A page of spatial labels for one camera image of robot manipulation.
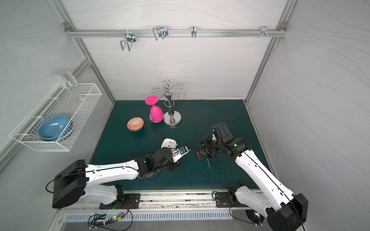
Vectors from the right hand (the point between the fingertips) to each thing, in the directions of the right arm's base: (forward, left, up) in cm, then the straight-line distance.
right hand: (195, 144), depth 73 cm
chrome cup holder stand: (+31, +19, -18) cm, 40 cm away
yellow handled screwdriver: (-2, -8, -19) cm, 21 cm away
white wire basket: (+14, +63, +13) cm, 66 cm away
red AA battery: (+2, -2, -19) cm, 19 cm away
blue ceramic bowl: (-3, +63, +17) cm, 65 cm away
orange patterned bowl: (+24, +45, -18) cm, 54 cm away
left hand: (-2, +7, -8) cm, 11 cm away
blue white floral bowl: (+25, +33, -14) cm, 43 cm away
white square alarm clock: (+9, +17, -16) cm, 26 cm away
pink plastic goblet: (+21, +25, -1) cm, 32 cm away
